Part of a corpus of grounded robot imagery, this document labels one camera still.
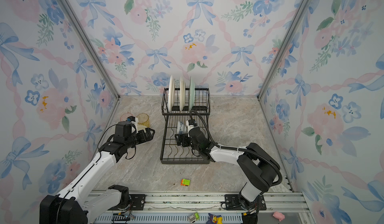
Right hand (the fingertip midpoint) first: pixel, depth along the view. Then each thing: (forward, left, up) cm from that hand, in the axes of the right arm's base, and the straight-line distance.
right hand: (180, 134), depth 87 cm
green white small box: (-39, -9, -7) cm, 41 cm away
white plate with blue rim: (+8, +3, +25) cm, 26 cm away
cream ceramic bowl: (-3, +18, +12) cm, 22 cm away
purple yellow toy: (-40, -18, -8) cm, 44 cm away
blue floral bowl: (+4, 0, 0) cm, 4 cm away
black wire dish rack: (+5, -1, +19) cm, 20 cm away
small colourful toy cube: (-24, -4, -8) cm, 26 cm away
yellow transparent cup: (+13, +25, -3) cm, 29 cm away
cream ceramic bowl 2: (-1, +21, -10) cm, 23 cm away
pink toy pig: (-37, -47, -9) cm, 61 cm away
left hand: (-1, +17, +5) cm, 18 cm away
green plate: (+8, -7, +24) cm, 26 cm away
